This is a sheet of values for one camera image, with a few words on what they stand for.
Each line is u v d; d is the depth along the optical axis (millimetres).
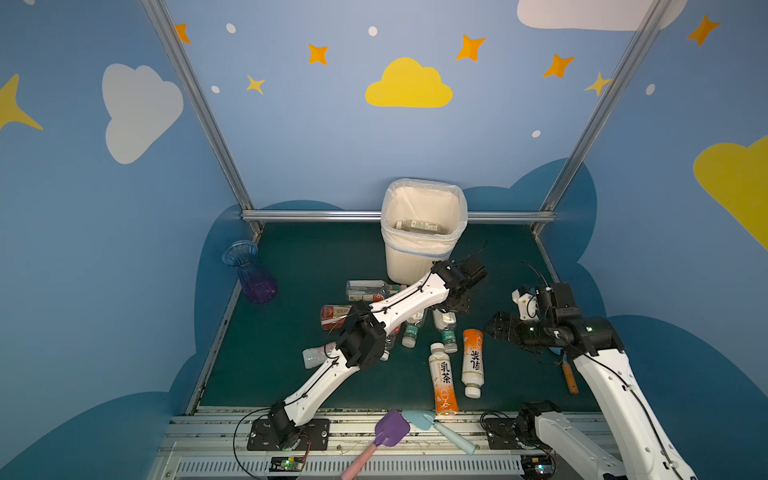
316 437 737
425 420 761
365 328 614
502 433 747
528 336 616
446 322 906
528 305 649
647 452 391
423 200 975
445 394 765
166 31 707
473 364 816
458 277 655
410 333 889
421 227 1036
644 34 727
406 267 954
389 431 737
